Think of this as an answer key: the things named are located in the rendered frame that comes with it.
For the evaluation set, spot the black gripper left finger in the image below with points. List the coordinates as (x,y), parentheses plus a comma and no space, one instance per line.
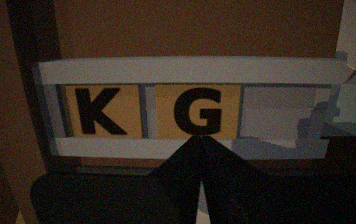
(167,195)

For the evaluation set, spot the white paper ticket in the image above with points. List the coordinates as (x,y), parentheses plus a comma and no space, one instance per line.
(202,210)

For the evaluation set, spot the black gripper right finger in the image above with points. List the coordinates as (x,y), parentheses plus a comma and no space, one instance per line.
(238,193)

